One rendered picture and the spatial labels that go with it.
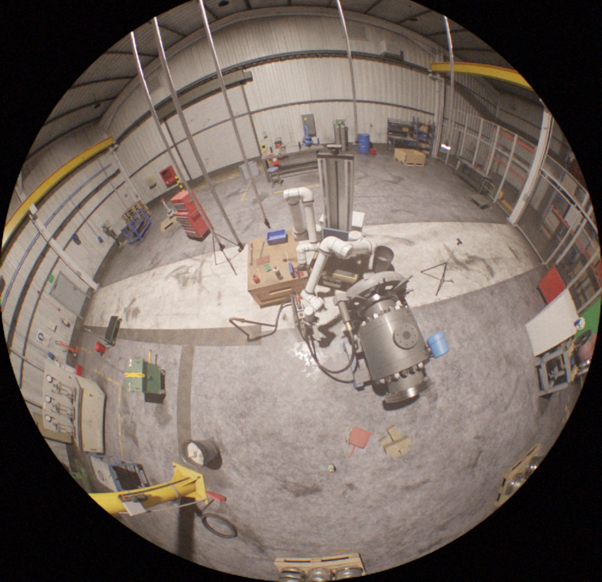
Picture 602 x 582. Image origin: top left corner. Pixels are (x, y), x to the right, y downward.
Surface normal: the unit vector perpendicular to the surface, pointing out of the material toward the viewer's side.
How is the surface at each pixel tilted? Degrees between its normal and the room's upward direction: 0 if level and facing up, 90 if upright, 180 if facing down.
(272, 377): 0
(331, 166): 90
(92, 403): 90
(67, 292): 90
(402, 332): 0
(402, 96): 90
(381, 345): 42
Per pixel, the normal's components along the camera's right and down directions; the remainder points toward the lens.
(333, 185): -0.36, 0.80
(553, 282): -0.96, 0.28
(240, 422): -0.15, -0.56
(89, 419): 0.98, 0.00
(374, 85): 0.07, 0.81
